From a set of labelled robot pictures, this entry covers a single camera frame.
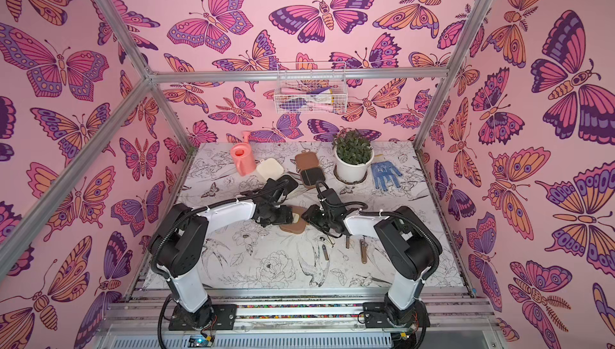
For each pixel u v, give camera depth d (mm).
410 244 475
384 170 1095
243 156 1030
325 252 876
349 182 1057
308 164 1132
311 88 965
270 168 1103
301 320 733
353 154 947
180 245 480
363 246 876
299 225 923
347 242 897
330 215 731
